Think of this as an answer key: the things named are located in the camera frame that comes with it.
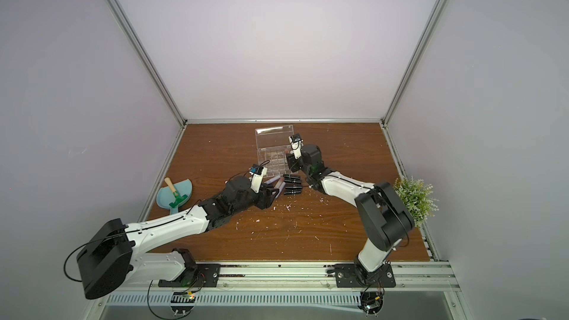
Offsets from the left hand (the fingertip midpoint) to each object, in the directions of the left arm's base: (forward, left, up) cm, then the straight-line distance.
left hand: (276, 188), depth 80 cm
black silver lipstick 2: (+5, -6, -12) cm, 14 cm away
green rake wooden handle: (+2, +43, -12) cm, 44 cm away
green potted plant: (-5, -49, +4) cm, 49 cm away
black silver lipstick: (+7, -6, -11) cm, 14 cm away
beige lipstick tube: (+6, -1, -13) cm, 14 cm away
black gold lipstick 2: (+9, -6, -12) cm, 16 cm away
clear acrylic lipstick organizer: (+23, +4, -4) cm, 24 cm away
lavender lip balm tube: (+10, +3, -11) cm, 15 cm away
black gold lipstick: (+12, -5, -13) cm, 18 cm away
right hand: (+18, -7, +3) cm, 19 cm away
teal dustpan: (+3, +49, -13) cm, 51 cm away
